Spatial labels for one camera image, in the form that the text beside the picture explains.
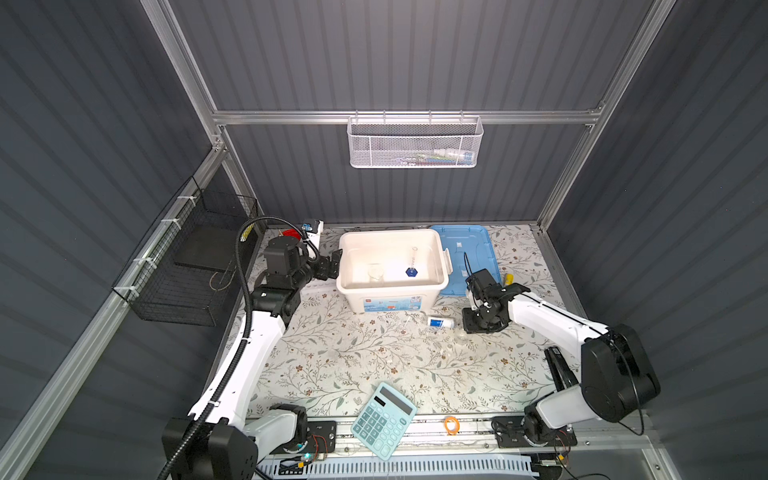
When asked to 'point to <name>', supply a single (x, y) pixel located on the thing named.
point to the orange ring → (457, 425)
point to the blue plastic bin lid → (470, 251)
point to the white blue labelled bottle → (440, 322)
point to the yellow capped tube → (509, 278)
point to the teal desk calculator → (384, 420)
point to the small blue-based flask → (412, 271)
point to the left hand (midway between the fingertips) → (323, 246)
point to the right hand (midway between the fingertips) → (472, 328)
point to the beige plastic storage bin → (394, 271)
